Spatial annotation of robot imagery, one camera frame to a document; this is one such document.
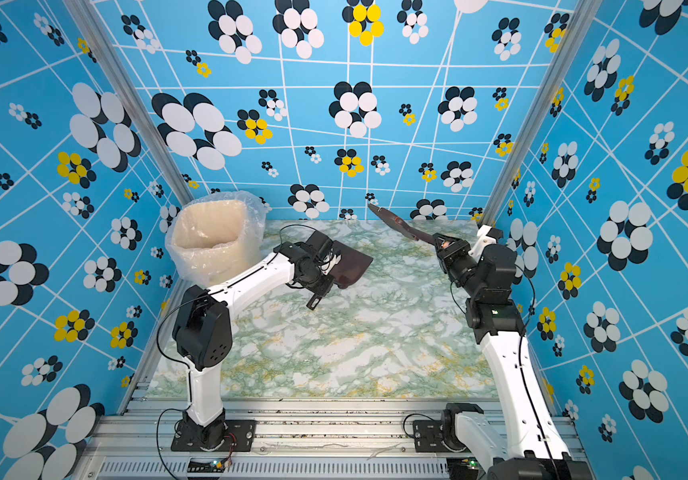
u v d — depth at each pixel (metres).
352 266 0.95
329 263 0.79
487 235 0.64
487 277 0.53
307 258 0.67
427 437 0.73
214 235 0.98
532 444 0.38
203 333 0.50
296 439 0.75
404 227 0.74
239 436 0.74
